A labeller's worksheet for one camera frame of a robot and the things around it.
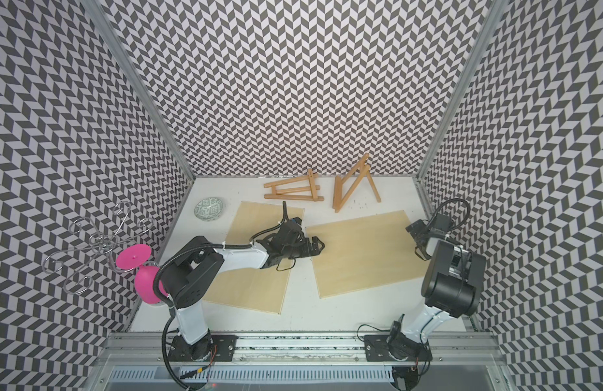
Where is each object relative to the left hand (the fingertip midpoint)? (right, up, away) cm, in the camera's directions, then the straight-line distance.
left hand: (316, 249), depth 91 cm
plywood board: (-20, -13, -7) cm, 24 cm away
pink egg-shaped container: (-45, +5, -33) cm, 56 cm away
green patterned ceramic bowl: (-47, +15, +13) cm, 51 cm away
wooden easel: (+10, +17, +10) cm, 22 cm away
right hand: (+40, +4, +4) cm, 41 cm away
